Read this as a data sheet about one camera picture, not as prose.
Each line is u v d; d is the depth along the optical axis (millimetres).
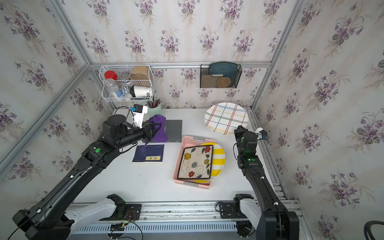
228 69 1018
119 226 710
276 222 383
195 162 856
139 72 886
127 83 933
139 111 557
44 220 365
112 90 904
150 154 928
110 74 928
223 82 966
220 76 939
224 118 859
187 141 956
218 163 833
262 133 686
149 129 549
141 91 922
